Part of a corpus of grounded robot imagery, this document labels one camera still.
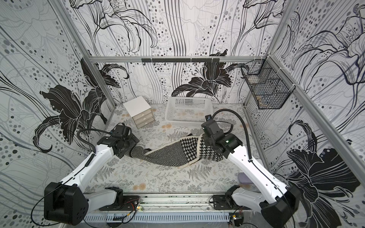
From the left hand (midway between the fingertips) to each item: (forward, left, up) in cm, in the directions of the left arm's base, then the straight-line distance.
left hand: (134, 146), depth 84 cm
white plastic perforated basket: (+37, -32, -9) cm, 50 cm away
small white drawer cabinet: (+25, +1, +4) cm, 25 cm away
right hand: (+4, -46, +12) cm, 48 cm away
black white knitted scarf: (+1, -32, -7) cm, 33 cm away
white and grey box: (-15, -65, -5) cm, 67 cm away
